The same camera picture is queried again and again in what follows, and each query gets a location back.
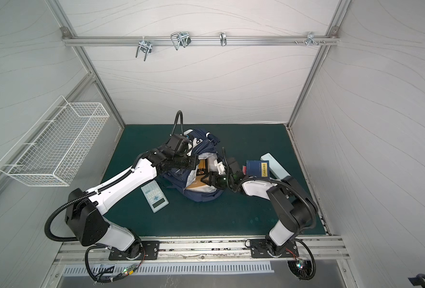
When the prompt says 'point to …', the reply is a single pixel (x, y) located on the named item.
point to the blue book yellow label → (259, 168)
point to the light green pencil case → (275, 166)
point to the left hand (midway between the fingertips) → (197, 162)
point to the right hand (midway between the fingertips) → (205, 180)
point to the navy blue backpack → (188, 180)
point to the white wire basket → (53, 150)
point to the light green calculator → (154, 195)
